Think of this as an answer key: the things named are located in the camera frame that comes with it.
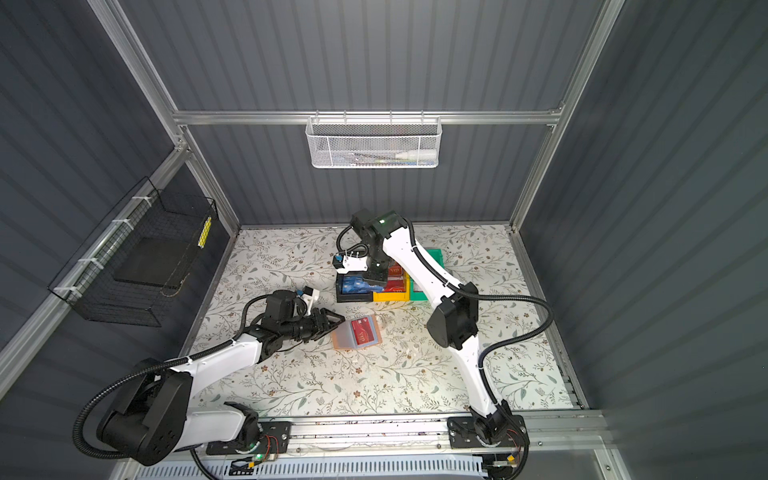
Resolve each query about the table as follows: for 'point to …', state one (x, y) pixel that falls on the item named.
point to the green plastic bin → (416, 294)
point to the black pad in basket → (157, 261)
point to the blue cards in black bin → (354, 284)
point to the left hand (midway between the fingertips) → (344, 325)
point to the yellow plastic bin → (395, 296)
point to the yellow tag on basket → (205, 232)
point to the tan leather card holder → (343, 337)
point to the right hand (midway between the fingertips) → (376, 276)
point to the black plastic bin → (343, 297)
